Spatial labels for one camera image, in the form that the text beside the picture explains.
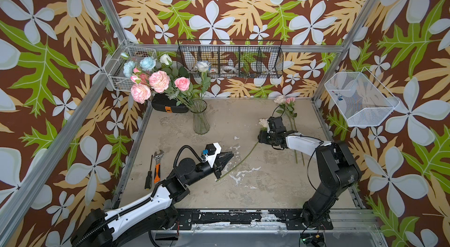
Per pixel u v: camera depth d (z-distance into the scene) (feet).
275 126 2.52
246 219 2.46
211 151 1.89
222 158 2.17
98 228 1.34
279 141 2.33
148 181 2.74
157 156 3.05
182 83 2.09
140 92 1.88
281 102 3.75
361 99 2.70
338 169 1.57
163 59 2.63
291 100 3.72
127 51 2.97
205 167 2.05
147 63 2.26
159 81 1.95
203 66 2.64
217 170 1.99
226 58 3.22
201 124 3.11
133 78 1.76
